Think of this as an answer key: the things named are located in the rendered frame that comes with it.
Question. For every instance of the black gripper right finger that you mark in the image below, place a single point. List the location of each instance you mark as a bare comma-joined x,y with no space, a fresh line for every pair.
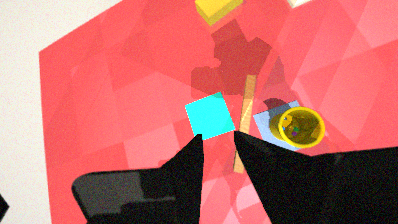
296,188

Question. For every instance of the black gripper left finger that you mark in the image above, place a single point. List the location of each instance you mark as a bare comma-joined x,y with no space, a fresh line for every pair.
175,188

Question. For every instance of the cream flat square tile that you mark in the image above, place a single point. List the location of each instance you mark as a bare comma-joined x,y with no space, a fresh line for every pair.
295,3

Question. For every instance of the yellow rectangular block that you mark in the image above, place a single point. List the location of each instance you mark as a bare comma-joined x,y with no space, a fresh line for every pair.
214,10

